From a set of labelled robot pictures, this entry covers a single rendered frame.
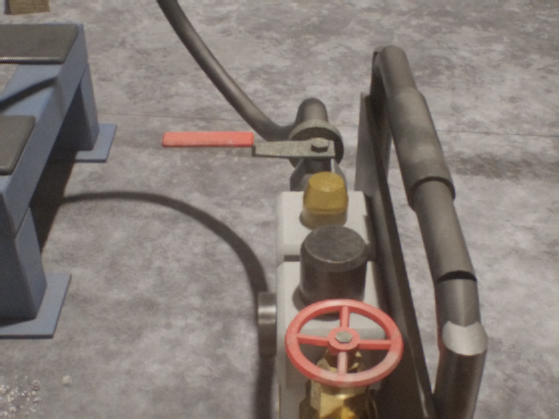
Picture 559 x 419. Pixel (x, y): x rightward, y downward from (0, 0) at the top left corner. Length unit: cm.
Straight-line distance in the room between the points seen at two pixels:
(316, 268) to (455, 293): 13
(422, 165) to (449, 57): 151
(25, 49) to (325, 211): 94
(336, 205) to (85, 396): 62
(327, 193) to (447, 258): 19
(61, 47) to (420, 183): 104
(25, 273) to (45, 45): 46
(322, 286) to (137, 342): 69
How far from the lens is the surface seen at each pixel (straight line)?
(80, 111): 160
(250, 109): 124
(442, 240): 48
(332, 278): 55
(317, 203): 64
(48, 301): 130
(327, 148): 73
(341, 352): 49
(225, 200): 148
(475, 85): 192
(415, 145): 55
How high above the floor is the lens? 86
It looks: 36 degrees down
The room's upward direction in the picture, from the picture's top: straight up
